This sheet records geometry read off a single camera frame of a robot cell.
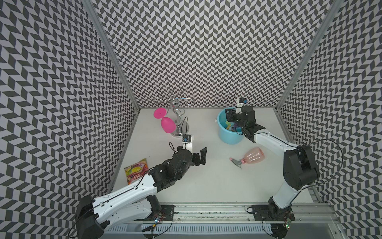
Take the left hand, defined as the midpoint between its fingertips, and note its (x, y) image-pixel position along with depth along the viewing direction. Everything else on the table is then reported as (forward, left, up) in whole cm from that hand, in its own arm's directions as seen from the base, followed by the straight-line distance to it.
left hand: (198, 148), depth 73 cm
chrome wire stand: (+26, +13, +6) cm, 30 cm away
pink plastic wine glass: (+19, +19, -5) cm, 27 cm away
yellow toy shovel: (+23, -20, -10) cm, 32 cm away
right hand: (+26, -18, 0) cm, 31 cm away
